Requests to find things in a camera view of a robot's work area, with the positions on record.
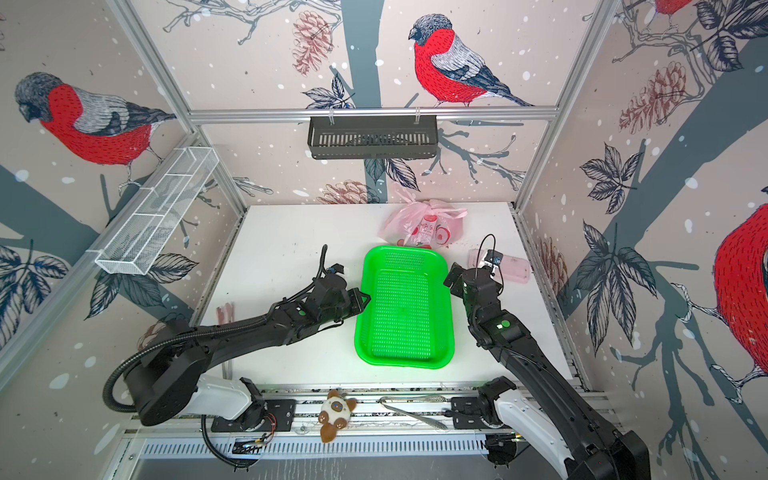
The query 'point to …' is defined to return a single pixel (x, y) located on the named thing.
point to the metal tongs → (420, 420)
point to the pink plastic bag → (426, 223)
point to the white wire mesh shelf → (153, 220)
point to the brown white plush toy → (335, 412)
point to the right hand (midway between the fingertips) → (464, 272)
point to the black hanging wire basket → (373, 137)
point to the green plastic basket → (407, 320)
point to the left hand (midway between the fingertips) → (373, 299)
